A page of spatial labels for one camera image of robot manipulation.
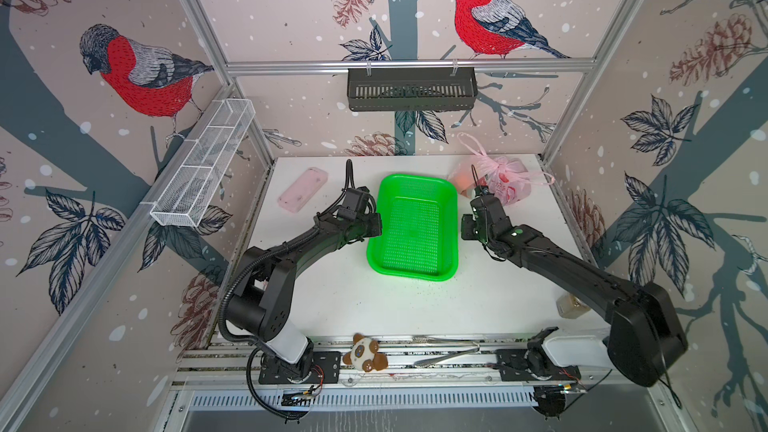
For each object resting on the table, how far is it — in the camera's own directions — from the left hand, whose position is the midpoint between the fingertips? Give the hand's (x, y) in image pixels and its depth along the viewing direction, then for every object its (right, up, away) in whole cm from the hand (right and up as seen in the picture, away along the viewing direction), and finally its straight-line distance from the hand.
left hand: (381, 224), depth 90 cm
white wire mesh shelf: (-48, +18, -11) cm, 52 cm away
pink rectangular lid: (-31, +10, +23) cm, 40 cm away
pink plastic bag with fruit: (+42, +14, +8) cm, 45 cm away
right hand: (+25, +1, -4) cm, 26 cm away
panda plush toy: (-4, -31, -17) cm, 35 cm away
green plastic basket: (+13, -6, +8) cm, 16 cm away
